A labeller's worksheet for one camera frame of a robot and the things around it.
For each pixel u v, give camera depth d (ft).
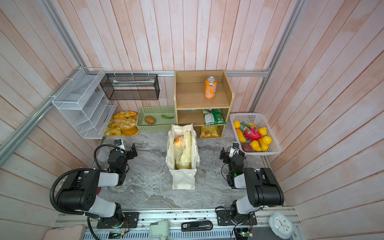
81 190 1.49
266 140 3.12
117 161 2.31
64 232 2.25
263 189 1.46
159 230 2.23
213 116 3.03
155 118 3.83
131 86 3.41
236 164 2.25
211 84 2.52
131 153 2.75
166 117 3.88
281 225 2.30
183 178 2.48
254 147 3.13
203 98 2.82
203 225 2.23
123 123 3.45
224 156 2.73
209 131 3.43
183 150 2.77
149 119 3.64
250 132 3.22
